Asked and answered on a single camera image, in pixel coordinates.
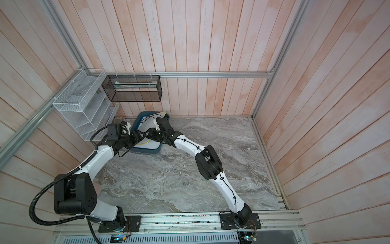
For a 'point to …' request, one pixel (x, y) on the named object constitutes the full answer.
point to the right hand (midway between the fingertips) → (144, 135)
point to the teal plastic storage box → (135, 128)
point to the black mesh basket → (133, 88)
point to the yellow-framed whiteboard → (147, 122)
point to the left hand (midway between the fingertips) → (143, 137)
